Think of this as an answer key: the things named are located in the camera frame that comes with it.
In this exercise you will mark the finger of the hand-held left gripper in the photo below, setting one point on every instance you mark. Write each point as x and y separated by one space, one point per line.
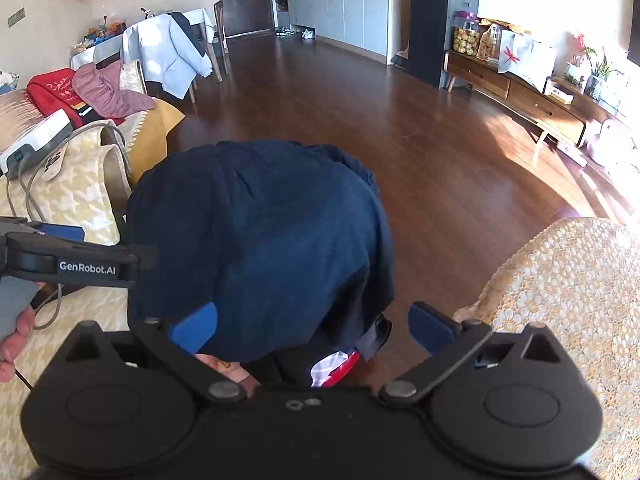
60 233
125 256

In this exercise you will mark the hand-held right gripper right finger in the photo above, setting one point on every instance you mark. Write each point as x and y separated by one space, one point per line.
430 327

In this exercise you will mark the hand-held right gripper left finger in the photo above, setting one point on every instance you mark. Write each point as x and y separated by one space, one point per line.
192 327

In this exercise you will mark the navy blue t-shirt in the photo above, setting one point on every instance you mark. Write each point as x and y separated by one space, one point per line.
260 240

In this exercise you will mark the person's left hand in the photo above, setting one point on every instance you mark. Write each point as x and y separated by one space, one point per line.
12 350

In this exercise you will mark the yellow houndstooth sofa cover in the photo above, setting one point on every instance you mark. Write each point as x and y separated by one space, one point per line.
75 195

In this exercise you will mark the pink cloth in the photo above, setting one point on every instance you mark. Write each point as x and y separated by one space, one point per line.
225 367

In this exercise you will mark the white device box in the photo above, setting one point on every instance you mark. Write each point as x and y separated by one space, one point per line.
35 140

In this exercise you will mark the red white cloth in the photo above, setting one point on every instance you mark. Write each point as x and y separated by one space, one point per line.
335 367

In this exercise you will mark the mustard yellow sofa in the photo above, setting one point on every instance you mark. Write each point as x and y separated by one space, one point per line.
160 130

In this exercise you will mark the beige lace sofa cover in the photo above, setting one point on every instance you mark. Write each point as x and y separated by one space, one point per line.
565 280

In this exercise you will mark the red bag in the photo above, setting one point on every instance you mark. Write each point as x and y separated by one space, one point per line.
50 90

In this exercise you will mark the pink garment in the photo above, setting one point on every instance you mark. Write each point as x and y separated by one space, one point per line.
110 90

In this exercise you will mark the white jacket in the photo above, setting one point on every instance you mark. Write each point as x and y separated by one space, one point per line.
165 55

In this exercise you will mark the wooden TV console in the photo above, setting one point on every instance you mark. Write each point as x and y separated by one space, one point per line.
545 110

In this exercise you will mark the dining table with white cloth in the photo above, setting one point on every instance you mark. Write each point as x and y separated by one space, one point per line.
197 20

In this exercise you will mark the wooden dining chair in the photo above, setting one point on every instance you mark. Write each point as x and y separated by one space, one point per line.
219 15

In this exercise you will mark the small white box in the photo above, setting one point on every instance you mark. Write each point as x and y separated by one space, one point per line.
559 91

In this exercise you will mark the pair of shoes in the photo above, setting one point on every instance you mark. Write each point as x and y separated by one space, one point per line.
308 34
285 31

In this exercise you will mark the white paper bag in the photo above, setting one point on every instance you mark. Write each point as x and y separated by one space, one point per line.
525 60

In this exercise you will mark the clear cookie jar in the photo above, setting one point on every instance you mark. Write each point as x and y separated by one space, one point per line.
466 40

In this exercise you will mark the snack bag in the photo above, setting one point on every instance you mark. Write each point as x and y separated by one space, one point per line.
490 42

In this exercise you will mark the black cabinet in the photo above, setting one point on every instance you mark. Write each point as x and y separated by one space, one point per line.
430 30

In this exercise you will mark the flowering plant in patterned vase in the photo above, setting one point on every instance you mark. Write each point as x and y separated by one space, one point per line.
592 75

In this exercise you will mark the grey cabinets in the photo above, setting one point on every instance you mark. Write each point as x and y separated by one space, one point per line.
350 10

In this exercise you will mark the wall switch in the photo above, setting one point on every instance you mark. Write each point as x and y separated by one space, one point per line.
16 17

